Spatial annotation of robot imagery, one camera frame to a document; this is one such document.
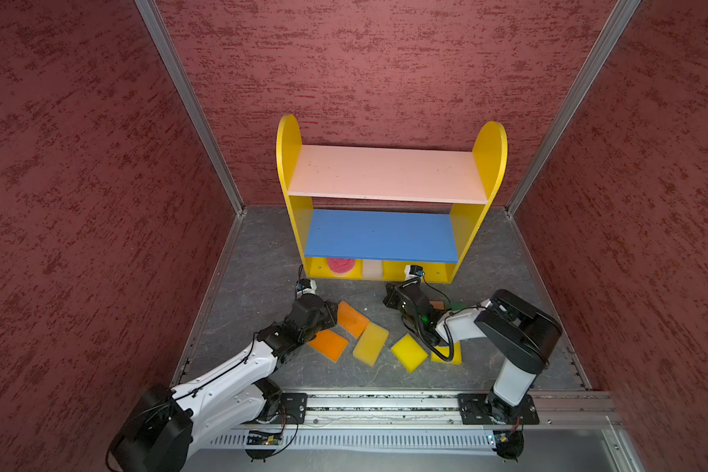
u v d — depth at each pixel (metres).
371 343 0.85
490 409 0.66
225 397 0.48
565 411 0.76
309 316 0.64
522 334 0.47
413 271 0.83
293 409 0.74
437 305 0.77
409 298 0.69
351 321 0.89
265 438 0.72
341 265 0.98
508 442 0.71
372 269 0.96
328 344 0.86
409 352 0.82
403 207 1.23
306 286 0.75
